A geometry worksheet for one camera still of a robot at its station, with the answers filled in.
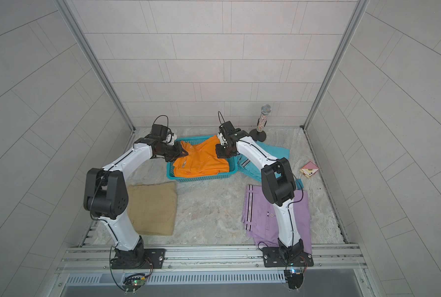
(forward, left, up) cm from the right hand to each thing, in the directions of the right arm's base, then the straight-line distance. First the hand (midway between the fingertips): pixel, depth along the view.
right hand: (218, 153), depth 94 cm
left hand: (+1, +14, +3) cm, 14 cm away
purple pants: (-30, -17, -8) cm, 36 cm away
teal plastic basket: (-7, -7, 0) cm, 10 cm away
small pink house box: (-8, -47, -8) cm, 48 cm away
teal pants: (-7, -16, -6) cm, 19 cm away
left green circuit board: (-51, +33, -7) cm, 61 cm away
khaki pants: (-24, +31, -6) cm, 39 cm away
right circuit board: (-52, -27, -12) cm, 60 cm away
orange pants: (-4, +8, 0) cm, 9 cm away
